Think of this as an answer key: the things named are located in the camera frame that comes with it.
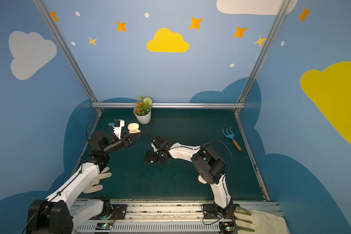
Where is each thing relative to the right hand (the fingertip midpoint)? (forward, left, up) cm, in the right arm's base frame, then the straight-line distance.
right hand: (148, 160), depth 88 cm
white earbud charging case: (-9, -33, -4) cm, 34 cm away
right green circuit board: (-31, -46, -5) cm, 56 cm away
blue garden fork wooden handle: (+26, -58, -7) cm, 64 cm away
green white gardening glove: (-28, -60, -4) cm, 66 cm away
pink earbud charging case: (+8, +6, +22) cm, 24 cm away
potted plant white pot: (+32, +9, +1) cm, 34 cm away
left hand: (+5, +2, +21) cm, 22 cm away
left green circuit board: (-34, +16, -4) cm, 38 cm away
